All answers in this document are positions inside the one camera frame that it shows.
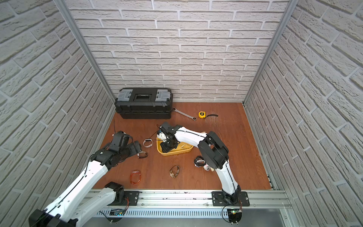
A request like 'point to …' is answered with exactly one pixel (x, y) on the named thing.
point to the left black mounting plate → (130, 199)
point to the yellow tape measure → (202, 114)
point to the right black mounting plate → (218, 199)
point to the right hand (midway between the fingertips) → (167, 148)
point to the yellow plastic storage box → (182, 147)
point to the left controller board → (116, 212)
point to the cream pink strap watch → (207, 168)
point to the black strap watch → (199, 161)
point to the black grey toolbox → (144, 103)
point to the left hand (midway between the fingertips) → (136, 145)
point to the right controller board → (234, 215)
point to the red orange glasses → (137, 171)
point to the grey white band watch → (149, 145)
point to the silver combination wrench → (194, 118)
